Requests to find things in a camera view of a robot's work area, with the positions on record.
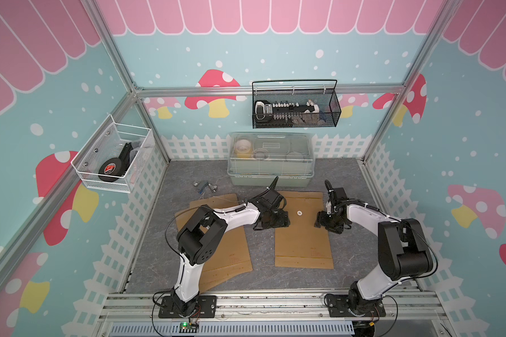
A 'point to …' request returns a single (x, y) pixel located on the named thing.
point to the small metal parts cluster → (202, 185)
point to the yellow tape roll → (242, 148)
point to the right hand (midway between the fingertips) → (320, 225)
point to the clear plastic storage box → (255, 159)
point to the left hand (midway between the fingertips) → (283, 226)
